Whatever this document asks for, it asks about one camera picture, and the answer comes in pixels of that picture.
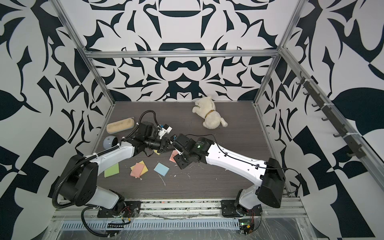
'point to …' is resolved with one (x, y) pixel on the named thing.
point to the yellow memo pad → (156, 151)
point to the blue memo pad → (161, 169)
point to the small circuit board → (245, 226)
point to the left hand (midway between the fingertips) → (177, 146)
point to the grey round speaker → (107, 141)
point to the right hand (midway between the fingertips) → (179, 157)
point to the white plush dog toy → (205, 108)
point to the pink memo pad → (174, 153)
